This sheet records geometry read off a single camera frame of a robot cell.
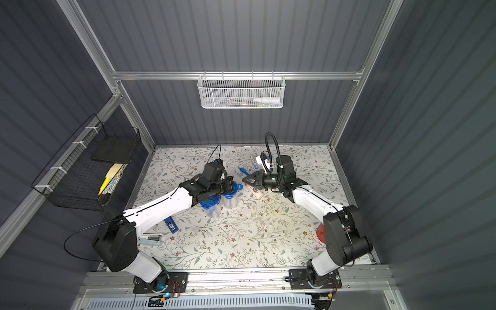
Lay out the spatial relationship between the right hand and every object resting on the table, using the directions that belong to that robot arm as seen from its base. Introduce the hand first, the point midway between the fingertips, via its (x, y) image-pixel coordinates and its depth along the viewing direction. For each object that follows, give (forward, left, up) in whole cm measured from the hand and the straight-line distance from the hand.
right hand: (246, 181), depth 78 cm
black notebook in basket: (+16, +59, +5) cm, 61 cm away
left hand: (+1, +4, -5) cm, 7 cm away
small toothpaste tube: (+27, -4, -21) cm, 34 cm away
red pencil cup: (-12, -35, -25) cm, 44 cm away
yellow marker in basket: (-4, +53, +6) cm, 53 cm away
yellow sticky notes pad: (+1, +53, +6) cm, 53 cm away
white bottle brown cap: (+6, -4, -19) cm, 20 cm away
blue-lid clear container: (-2, +7, -12) cm, 14 cm away
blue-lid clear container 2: (-7, +14, -7) cm, 18 cm away
